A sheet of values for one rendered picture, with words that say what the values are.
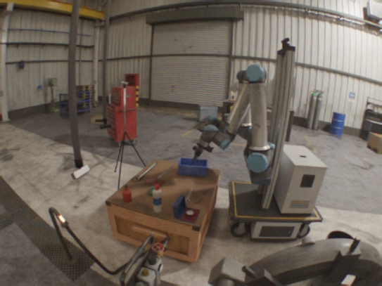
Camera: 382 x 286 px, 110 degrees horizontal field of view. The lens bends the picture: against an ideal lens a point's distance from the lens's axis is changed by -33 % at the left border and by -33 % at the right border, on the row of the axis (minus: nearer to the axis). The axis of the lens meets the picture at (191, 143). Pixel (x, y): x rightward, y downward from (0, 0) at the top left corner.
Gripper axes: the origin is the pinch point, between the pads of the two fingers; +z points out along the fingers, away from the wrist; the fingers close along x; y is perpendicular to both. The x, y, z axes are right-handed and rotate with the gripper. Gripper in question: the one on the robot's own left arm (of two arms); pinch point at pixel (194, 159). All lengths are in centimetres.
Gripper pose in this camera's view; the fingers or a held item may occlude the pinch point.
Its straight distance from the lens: 169.2
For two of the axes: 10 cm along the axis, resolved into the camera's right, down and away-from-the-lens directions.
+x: -3.0, 3.9, -8.7
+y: -8.6, -5.0, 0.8
